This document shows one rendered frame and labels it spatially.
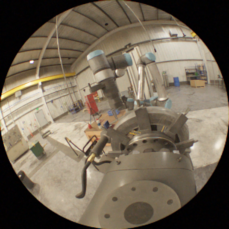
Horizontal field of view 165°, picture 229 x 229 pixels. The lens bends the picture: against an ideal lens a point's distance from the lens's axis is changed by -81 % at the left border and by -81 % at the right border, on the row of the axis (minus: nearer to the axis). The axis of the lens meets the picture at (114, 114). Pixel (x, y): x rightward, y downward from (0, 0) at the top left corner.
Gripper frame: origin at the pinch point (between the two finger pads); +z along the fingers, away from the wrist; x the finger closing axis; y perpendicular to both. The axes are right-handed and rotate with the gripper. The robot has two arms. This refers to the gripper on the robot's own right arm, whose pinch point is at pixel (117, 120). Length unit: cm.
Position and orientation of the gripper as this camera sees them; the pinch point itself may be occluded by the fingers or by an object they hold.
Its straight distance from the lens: 41.3
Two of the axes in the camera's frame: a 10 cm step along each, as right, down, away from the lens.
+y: 8.3, -4.5, 3.2
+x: -4.1, -1.3, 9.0
